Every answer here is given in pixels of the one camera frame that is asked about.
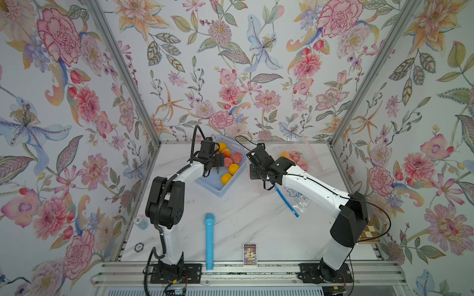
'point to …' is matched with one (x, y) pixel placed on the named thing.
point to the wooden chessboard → (369, 235)
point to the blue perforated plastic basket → (213, 183)
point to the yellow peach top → (222, 146)
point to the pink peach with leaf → (295, 156)
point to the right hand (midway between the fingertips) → (255, 167)
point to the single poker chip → (139, 247)
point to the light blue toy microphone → (209, 221)
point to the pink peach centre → (228, 161)
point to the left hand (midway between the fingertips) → (219, 155)
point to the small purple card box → (250, 254)
